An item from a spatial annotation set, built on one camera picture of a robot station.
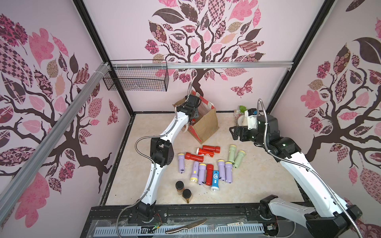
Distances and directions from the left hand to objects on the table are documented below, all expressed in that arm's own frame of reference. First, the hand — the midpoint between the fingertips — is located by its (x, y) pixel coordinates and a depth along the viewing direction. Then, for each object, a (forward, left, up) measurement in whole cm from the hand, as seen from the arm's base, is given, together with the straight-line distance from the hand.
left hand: (190, 114), depth 99 cm
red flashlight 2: (-20, -16, -12) cm, 29 cm away
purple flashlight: (-30, +6, -12) cm, 32 cm away
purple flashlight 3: (-36, -23, -12) cm, 44 cm away
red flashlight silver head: (-22, -6, -11) cm, 26 cm away
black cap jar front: (-49, +2, -7) cm, 49 cm away
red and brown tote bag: (-12, -10, +4) cm, 16 cm away
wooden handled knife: (-61, -1, -15) cm, 63 cm away
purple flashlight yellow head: (-39, -2, -12) cm, 41 cm away
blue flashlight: (-44, -14, -12) cm, 48 cm away
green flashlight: (-23, -27, -13) cm, 38 cm away
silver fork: (-62, -12, -15) cm, 65 cm away
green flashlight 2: (-24, -32, -12) cm, 42 cm away
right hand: (-24, -24, +15) cm, 37 cm away
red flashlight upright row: (-35, -11, -12) cm, 39 cm away
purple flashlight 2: (-34, -18, -12) cm, 41 cm away
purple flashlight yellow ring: (-36, -7, -13) cm, 39 cm away
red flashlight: (-25, +2, -12) cm, 28 cm away
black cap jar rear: (-45, +6, -7) cm, 46 cm away
